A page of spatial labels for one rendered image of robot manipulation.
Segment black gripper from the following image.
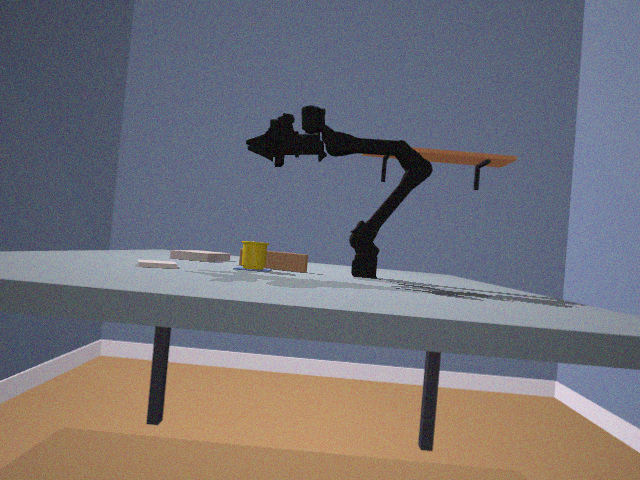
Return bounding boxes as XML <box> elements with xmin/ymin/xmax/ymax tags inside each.
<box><xmin>246</xmin><ymin>119</ymin><xmax>302</xmax><ymax>167</ymax></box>

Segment yellow cup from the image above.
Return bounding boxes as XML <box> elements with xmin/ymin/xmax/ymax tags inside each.
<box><xmin>242</xmin><ymin>241</ymin><xmax>269</xmax><ymax>270</ymax></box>

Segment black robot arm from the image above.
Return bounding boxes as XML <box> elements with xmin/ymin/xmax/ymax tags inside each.
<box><xmin>302</xmin><ymin>106</ymin><xmax>433</xmax><ymax>279</ymax></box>

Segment tan flat bar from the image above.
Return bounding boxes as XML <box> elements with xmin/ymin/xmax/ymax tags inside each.
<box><xmin>239</xmin><ymin>248</ymin><xmax>308</xmax><ymax>273</ymax></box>

